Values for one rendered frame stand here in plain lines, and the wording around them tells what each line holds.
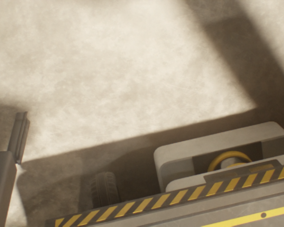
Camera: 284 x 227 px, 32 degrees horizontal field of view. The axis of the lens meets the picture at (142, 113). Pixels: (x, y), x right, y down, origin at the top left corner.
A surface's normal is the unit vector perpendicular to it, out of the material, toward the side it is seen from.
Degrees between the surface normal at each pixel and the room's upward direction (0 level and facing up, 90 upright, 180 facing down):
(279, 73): 0
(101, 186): 72
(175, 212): 0
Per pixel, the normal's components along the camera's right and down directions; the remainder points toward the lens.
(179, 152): -0.19, -0.92
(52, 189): 0.11, 0.33
